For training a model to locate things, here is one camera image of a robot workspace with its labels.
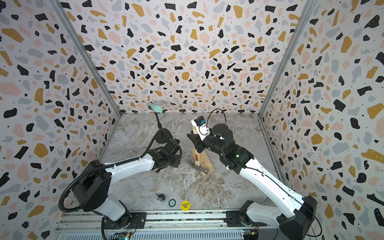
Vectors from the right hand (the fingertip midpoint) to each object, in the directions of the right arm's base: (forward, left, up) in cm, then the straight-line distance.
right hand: (192, 133), depth 66 cm
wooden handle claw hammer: (-5, -1, -21) cm, 21 cm away
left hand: (+2, +8, -27) cm, 29 cm away
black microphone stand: (+23, +24, -32) cm, 46 cm away
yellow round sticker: (-21, +4, -34) cm, 40 cm away
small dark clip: (-19, +17, -30) cm, 39 cm away
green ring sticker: (-20, +12, -34) cm, 42 cm away
